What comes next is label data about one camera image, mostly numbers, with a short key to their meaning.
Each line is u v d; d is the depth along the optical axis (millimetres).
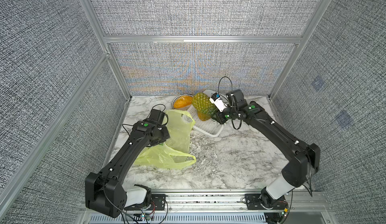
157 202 732
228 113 674
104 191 400
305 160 432
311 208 732
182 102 1076
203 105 763
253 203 731
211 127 1005
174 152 751
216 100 702
